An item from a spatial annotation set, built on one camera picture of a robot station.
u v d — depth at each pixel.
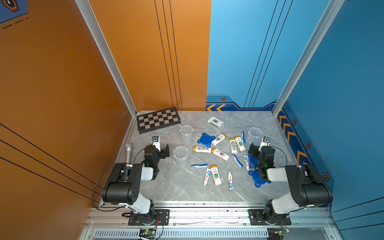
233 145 0.99
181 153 0.82
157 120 1.11
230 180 0.85
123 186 0.45
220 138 1.02
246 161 0.92
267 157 0.71
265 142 0.79
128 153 0.95
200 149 0.97
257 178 0.85
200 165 0.91
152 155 0.72
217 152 0.94
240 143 0.99
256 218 0.72
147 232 0.71
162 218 0.74
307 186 0.46
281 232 0.70
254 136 0.88
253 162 0.92
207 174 0.87
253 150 0.86
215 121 1.12
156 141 0.81
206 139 1.03
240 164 0.91
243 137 1.04
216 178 0.84
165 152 0.86
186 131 0.96
